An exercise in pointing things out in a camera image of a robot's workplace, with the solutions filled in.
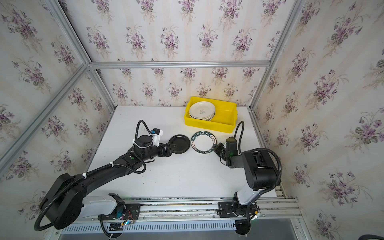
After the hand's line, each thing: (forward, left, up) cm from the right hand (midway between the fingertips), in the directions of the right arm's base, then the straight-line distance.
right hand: (212, 147), depth 96 cm
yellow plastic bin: (+23, -12, +1) cm, 26 cm away
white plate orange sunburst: (+19, +4, +6) cm, 21 cm away
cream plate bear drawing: (+30, +5, +5) cm, 31 cm away
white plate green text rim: (+5, +6, -1) cm, 7 cm away
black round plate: (+5, +20, 0) cm, 21 cm away
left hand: (-5, +25, +13) cm, 29 cm away
